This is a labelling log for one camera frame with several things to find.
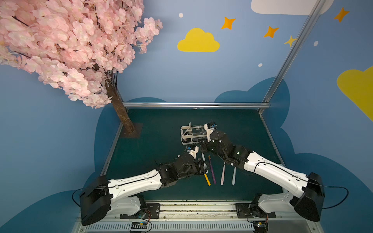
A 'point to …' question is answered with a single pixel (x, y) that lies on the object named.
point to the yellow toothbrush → (207, 179)
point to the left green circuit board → (139, 225)
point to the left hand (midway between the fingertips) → (209, 163)
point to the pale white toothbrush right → (234, 176)
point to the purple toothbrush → (212, 171)
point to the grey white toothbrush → (190, 129)
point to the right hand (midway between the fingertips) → (201, 138)
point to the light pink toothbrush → (223, 174)
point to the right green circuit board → (260, 226)
